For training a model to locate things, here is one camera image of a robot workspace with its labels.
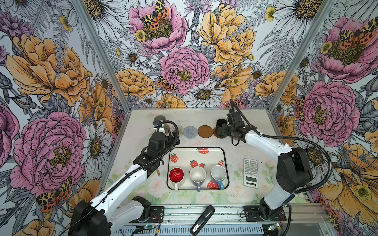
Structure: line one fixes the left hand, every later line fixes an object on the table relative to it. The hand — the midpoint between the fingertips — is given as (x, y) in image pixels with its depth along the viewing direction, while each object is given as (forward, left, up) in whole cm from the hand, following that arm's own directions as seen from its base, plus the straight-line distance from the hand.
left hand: (170, 136), depth 81 cm
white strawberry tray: (-3, -9, -20) cm, 22 cm away
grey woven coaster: (+18, -11, -21) cm, 29 cm away
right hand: (+8, -32, -7) cm, 34 cm away
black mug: (+17, -30, -10) cm, 36 cm away
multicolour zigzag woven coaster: (+19, -4, -20) cm, 28 cm away
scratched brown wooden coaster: (+15, -28, -19) cm, 37 cm away
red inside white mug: (-15, -3, -18) cm, 24 cm away
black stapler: (-36, -17, -15) cm, 43 cm away
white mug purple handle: (-14, -15, -20) cm, 28 cm away
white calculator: (-16, -45, -19) cm, 51 cm away
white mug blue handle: (-14, -27, -19) cm, 35 cm away
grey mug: (+21, +11, -10) cm, 26 cm away
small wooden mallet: (-12, +9, -20) cm, 25 cm away
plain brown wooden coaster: (+18, -22, -20) cm, 35 cm away
